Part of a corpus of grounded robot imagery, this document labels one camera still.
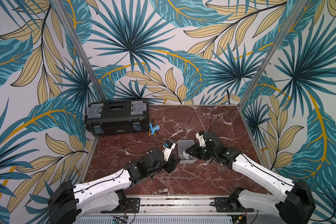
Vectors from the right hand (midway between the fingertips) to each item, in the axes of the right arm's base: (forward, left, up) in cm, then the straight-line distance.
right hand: (186, 150), depth 77 cm
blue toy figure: (+23, +21, -12) cm, 33 cm away
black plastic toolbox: (+24, +42, +2) cm, 48 cm away
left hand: (-5, +6, 0) cm, 8 cm away
